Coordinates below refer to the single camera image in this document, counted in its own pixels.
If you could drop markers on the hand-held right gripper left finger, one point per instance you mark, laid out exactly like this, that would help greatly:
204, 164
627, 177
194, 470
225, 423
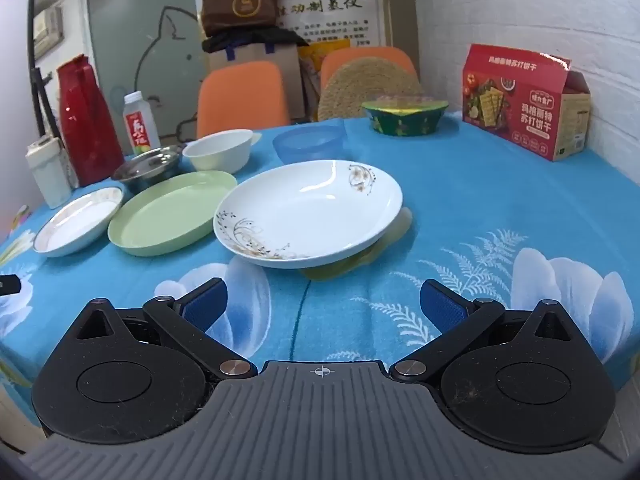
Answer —
205, 304

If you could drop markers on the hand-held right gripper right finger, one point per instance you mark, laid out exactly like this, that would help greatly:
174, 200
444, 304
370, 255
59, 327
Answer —
442, 306

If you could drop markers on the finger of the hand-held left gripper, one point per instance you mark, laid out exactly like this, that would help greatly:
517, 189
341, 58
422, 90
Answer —
9, 285

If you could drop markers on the large white floral plate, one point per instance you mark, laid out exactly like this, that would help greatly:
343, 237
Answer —
310, 210

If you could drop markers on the stainless steel bowl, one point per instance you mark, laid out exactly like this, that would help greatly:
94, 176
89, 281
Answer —
145, 167

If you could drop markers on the white bowl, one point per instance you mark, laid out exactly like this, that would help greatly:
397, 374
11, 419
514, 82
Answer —
217, 155

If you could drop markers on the colourful cloth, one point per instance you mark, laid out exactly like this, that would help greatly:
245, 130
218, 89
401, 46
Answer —
20, 217

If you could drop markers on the small white rimmed plate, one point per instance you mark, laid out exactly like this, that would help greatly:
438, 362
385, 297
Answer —
75, 222

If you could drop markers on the light green plate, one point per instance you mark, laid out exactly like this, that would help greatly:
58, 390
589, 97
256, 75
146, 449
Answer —
170, 217

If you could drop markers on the blue floral tablecloth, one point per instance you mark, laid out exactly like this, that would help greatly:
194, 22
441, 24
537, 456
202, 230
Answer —
480, 220

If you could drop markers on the yellow plate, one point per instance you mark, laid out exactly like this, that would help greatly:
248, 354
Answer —
350, 264

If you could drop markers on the mint lidded cup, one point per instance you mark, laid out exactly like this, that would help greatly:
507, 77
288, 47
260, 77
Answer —
47, 175

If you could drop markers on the red thermos jug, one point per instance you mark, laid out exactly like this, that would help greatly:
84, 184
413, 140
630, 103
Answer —
87, 125

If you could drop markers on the clear juice bottle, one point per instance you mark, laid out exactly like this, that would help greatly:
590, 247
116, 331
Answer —
141, 130

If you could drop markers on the green patterned paper bowl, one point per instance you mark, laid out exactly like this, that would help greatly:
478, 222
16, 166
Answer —
405, 120

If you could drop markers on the blue plastic bowl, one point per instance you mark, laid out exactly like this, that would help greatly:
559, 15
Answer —
310, 145

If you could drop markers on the black tripod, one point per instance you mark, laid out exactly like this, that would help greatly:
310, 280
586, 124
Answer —
42, 95

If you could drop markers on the white reflector board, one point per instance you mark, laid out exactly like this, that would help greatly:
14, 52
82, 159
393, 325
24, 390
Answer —
12, 85

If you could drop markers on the orange chair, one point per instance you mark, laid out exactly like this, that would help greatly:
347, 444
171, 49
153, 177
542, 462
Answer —
240, 100
335, 62

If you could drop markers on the red cracker box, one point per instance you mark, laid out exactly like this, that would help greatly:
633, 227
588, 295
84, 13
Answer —
515, 105

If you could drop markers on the yellow snack packet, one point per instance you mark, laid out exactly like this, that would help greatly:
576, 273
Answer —
312, 57

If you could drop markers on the wall air conditioner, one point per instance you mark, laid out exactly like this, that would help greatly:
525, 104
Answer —
49, 32

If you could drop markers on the wall poster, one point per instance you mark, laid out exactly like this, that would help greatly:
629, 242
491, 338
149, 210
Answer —
330, 15

